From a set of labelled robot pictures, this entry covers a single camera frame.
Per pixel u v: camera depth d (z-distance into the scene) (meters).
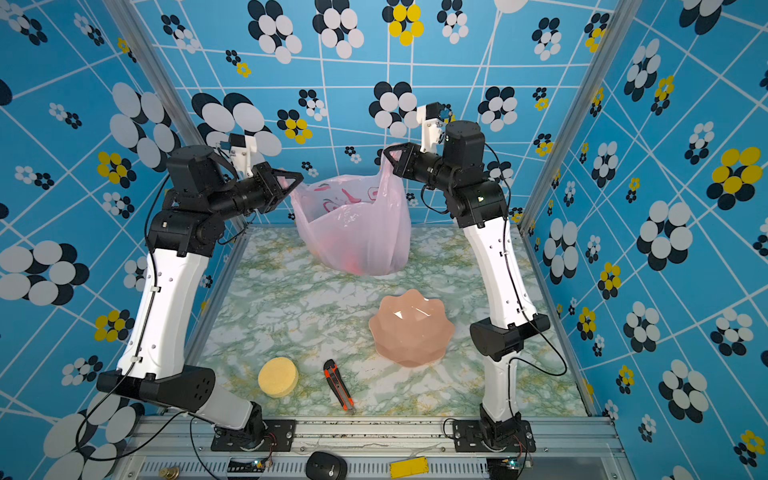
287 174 0.59
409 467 0.69
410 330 0.91
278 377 0.81
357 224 0.75
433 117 0.54
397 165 0.59
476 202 0.46
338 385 0.81
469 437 0.73
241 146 0.55
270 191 0.52
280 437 0.73
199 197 0.45
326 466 0.68
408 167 0.57
